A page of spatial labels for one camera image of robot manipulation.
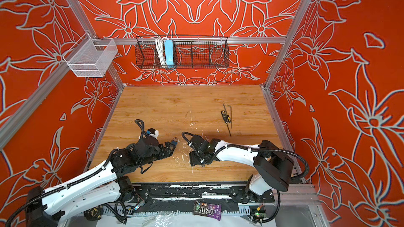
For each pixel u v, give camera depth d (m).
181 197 0.73
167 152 0.68
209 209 0.68
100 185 0.49
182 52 0.99
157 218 0.67
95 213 0.67
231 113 1.03
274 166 0.43
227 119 1.00
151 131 0.70
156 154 0.66
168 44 0.88
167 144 0.70
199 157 0.62
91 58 0.92
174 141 0.90
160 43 0.88
